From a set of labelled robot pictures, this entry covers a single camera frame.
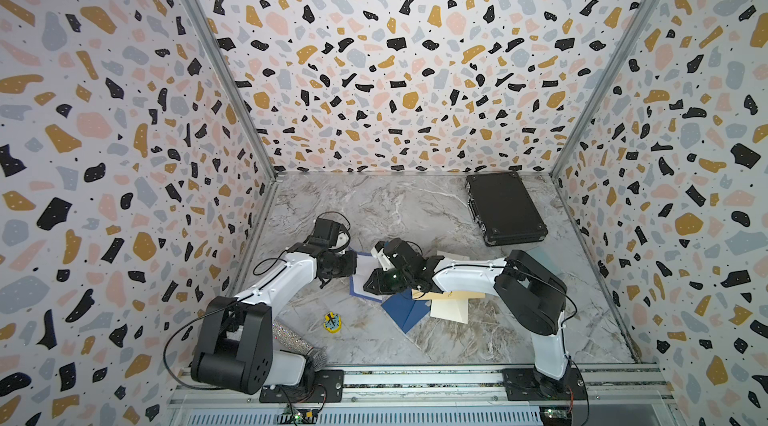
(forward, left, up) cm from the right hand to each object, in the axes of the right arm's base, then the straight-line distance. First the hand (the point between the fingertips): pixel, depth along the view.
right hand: (364, 289), depth 85 cm
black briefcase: (+32, -46, -3) cm, 56 cm away
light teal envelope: (+17, -57, -7) cm, 59 cm away
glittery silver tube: (-13, +18, -1) cm, 23 cm away
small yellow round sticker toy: (-8, +9, -4) cm, 13 cm away
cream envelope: (-3, -27, -7) cm, 28 cm away
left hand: (+7, +3, +1) cm, 8 cm away
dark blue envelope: (-4, -12, -5) cm, 13 cm away
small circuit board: (-29, +12, -6) cm, 32 cm away
